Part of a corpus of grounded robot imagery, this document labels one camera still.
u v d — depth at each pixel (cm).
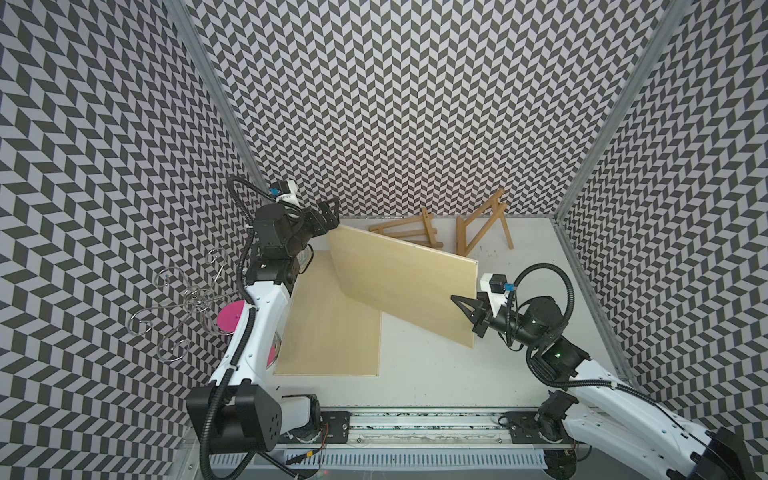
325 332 89
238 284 52
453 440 72
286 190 64
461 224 111
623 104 83
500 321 62
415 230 112
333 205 72
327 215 66
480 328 64
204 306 61
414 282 67
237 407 38
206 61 79
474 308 64
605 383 51
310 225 66
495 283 58
